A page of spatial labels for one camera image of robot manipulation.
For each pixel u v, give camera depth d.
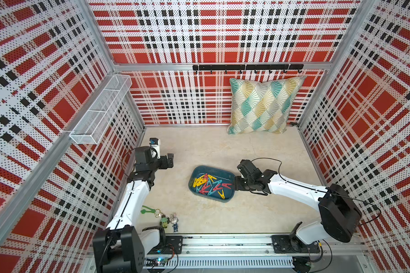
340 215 0.43
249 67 0.90
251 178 0.66
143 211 0.84
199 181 0.91
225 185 0.91
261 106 0.94
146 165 0.62
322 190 0.47
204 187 0.91
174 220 0.78
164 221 0.78
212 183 0.91
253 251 0.73
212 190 0.89
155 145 0.72
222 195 0.88
